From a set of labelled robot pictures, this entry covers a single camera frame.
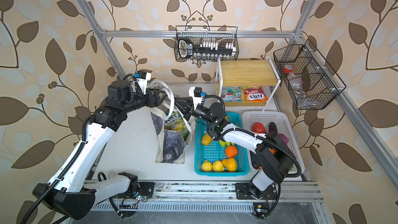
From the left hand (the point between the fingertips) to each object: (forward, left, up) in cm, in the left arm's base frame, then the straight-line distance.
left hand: (163, 90), depth 67 cm
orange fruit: (-15, -33, -31) cm, 47 cm away
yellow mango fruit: (-8, -19, -32) cm, 38 cm away
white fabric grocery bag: (-16, -1, -24) cm, 29 cm away
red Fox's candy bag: (+15, -47, -18) cm, 52 cm away
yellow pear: (-21, -32, -31) cm, 49 cm away
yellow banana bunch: (-10, -30, -32) cm, 45 cm away
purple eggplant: (+2, -60, -34) cm, 69 cm away
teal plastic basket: (-17, -27, -36) cm, 48 cm away
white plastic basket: (+2, -69, -39) cm, 79 cm away
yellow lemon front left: (-22, -20, -32) cm, 44 cm away
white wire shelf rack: (+10, -38, -4) cm, 40 cm away
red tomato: (0, -50, -31) cm, 58 cm away
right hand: (-5, -5, -1) cm, 7 cm away
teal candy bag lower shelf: (+14, -33, -17) cm, 40 cm away
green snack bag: (-2, -2, -24) cm, 24 cm away
